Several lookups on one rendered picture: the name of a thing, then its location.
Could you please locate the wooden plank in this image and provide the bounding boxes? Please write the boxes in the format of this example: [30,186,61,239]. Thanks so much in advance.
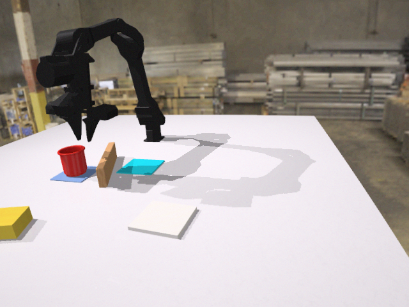
[96,142,117,188]

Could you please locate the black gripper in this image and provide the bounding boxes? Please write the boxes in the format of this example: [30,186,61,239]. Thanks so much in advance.
[45,82,118,142]

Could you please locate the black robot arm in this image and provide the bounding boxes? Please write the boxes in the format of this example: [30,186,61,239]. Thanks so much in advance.
[36,18,165,142]

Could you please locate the red cup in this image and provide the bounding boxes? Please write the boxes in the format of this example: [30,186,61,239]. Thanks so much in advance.
[58,145,88,177]

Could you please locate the white flat square pad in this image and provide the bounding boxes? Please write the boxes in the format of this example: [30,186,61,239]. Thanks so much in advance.
[128,200,197,239]

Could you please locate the yellow block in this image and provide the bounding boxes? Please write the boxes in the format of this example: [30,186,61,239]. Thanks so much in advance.
[0,206,33,240]

